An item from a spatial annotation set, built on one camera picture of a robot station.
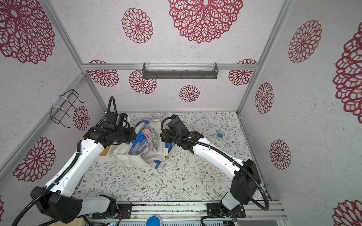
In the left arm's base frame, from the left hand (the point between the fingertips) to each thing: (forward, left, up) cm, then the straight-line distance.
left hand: (137, 136), depth 77 cm
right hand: (+1, -14, +1) cm, 14 cm away
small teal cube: (+17, -54, -23) cm, 61 cm away
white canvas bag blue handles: (+3, -2, -20) cm, 20 cm away
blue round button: (-37, -11, -20) cm, 43 cm away
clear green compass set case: (+5, -7, -15) cm, 17 cm away
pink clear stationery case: (+11, -2, -14) cm, 18 cm away
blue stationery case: (+3, +2, -15) cm, 16 cm away
